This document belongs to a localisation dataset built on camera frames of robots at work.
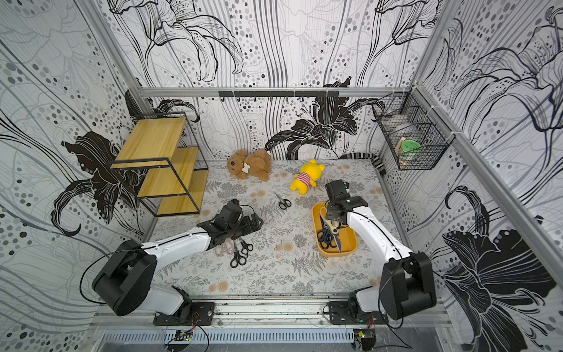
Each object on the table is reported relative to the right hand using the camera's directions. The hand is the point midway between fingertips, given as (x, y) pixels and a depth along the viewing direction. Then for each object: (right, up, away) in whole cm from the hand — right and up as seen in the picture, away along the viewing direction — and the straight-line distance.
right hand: (340, 209), depth 87 cm
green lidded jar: (+24, +25, -7) cm, 35 cm away
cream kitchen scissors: (-4, -5, -5) cm, 8 cm away
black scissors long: (-42, -20, -1) cm, 46 cm away
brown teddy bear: (-36, +20, +17) cm, 45 cm away
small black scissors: (-23, +1, +15) cm, 27 cm away
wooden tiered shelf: (-67, +25, -7) cm, 72 cm away
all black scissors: (-6, -11, +1) cm, 13 cm away
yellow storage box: (+3, -12, +2) cm, 13 cm away
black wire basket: (+30, +40, +9) cm, 51 cm away
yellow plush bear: (-10, +16, +21) cm, 28 cm away
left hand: (-34, -8, +2) cm, 35 cm away
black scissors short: (-38, -16, +1) cm, 42 cm away
